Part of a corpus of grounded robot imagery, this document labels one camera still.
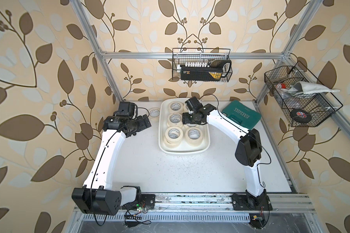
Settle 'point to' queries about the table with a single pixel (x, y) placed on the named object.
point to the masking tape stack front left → (173, 137)
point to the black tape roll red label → (301, 116)
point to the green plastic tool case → (244, 115)
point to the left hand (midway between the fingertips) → (143, 123)
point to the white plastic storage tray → (183, 149)
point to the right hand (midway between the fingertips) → (187, 119)
